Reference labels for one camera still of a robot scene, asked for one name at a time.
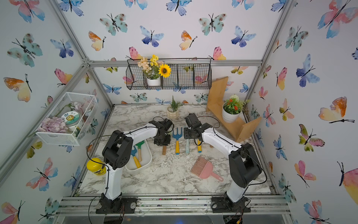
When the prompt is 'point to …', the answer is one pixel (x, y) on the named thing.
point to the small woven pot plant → (172, 109)
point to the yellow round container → (95, 165)
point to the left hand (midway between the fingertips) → (168, 143)
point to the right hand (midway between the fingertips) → (189, 131)
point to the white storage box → (141, 156)
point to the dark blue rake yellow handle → (199, 147)
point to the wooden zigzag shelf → (238, 130)
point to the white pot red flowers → (232, 108)
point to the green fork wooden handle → (211, 146)
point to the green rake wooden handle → (164, 150)
